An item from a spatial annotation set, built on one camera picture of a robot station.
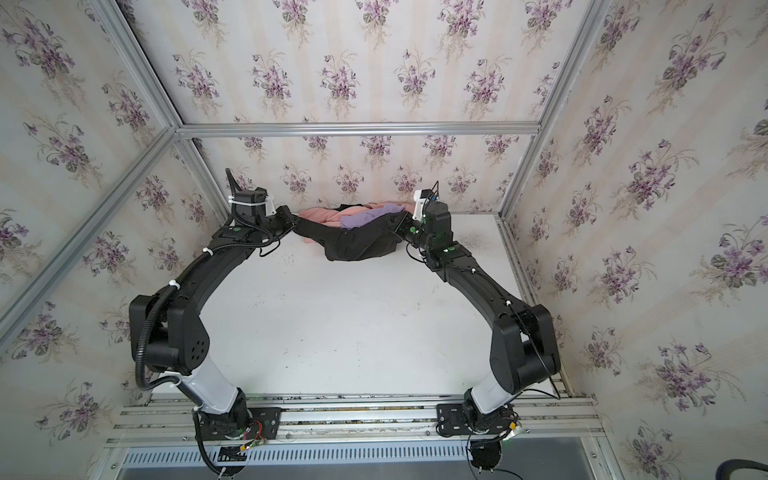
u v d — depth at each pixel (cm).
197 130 102
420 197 75
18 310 52
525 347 44
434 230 64
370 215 101
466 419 73
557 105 88
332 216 111
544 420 75
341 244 88
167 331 45
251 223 67
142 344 46
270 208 78
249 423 71
